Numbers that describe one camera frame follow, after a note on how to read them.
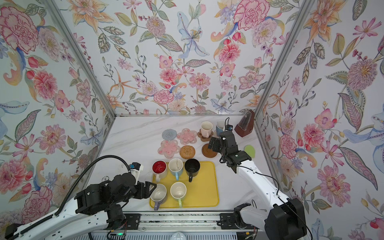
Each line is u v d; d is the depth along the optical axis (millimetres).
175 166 904
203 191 830
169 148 1015
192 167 875
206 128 1008
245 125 1030
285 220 392
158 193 819
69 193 464
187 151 1006
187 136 1075
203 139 1065
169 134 1100
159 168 903
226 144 609
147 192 619
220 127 1013
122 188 510
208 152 1002
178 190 813
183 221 752
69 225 474
